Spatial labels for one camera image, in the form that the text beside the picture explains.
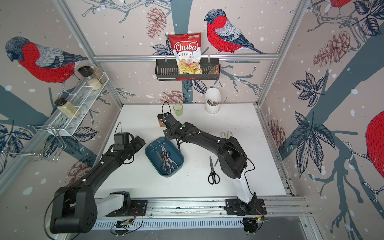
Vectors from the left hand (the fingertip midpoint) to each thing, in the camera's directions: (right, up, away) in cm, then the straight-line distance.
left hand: (142, 140), depth 89 cm
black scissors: (+13, -9, +1) cm, 16 cm away
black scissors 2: (+43, -20, -6) cm, 48 cm away
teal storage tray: (+9, -4, +8) cm, 13 cm away
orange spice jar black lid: (+8, +14, +12) cm, 20 cm away
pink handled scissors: (+15, -14, -2) cm, 20 cm away
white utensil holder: (+46, +27, +28) cm, 60 cm away
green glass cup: (+20, +20, +16) cm, 32 cm away
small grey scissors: (+46, -14, +1) cm, 48 cm away
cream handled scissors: (+56, +2, +14) cm, 58 cm away
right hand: (+16, +5, -1) cm, 17 cm away
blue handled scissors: (+16, -14, -1) cm, 21 cm away
